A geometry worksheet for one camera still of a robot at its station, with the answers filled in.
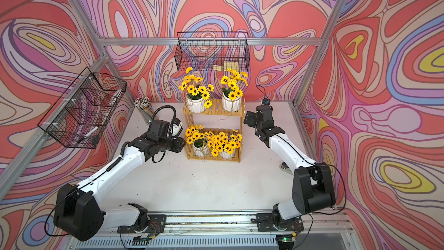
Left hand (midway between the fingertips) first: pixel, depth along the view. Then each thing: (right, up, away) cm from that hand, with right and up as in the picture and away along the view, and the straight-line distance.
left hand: (184, 141), depth 84 cm
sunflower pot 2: (+20, -1, -2) cm, 20 cm away
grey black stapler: (+51, -14, +4) cm, 53 cm away
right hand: (+35, +11, +5) cm, 38 cm away
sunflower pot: (+7, 0, +2) cm, 7 cm away
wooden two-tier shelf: (+16, +11, -5) cm, 20 cm away
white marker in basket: (-41, +2, -13) cm, 43 cm away
